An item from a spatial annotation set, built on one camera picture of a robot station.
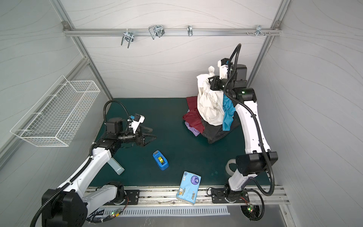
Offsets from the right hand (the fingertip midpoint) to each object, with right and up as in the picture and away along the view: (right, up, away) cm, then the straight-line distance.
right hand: (211, 75), depth 72 cm
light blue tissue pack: (-12, -58, 0) cm, 60 cm away
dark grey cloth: (+6, -34, +21) cm, 41 cm away
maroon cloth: (-8, -23, +33) cm, 41 cm away
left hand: (-30, -30, +3) cm, 42 cm away
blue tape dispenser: (-28, -49, +10) cm, 57 cm away
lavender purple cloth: (-6, -34, +27) cm, 44 cm away
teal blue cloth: (+13, -18, +15) cm, 27 cm away
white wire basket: (-78, -22, -3) cm, 81 cm away
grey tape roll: (+11, -52, +9) cm, 54 cm away
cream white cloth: (+2, -14, +13) cm, 19 cm away
